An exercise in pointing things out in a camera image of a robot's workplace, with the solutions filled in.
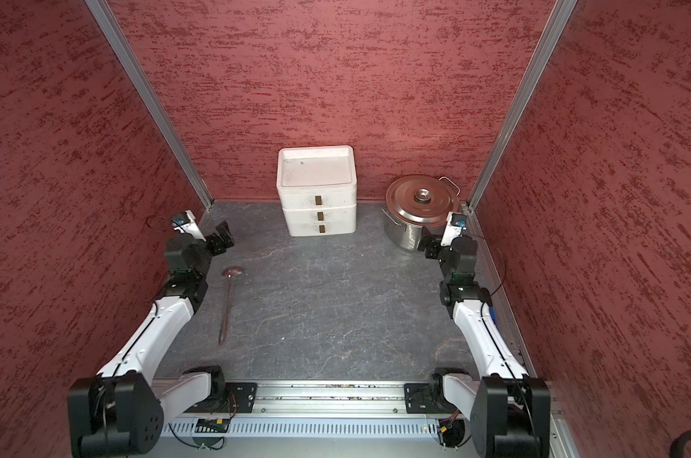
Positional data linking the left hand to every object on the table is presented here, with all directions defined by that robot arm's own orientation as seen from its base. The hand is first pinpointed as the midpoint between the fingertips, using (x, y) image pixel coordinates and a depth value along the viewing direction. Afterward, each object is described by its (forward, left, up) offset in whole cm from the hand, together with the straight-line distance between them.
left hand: (212, 232), depth 81 cm
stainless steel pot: (+17, -61, -22) cm, 67 cm away
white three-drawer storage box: (+19, -29, +1) cm, 35 cm away
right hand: (+1, -65, 0) cm, 65 cm away
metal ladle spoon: (-2, +1, -20) cm, 20 cm away
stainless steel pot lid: (+20, -66, -5) cm, 69 cm away
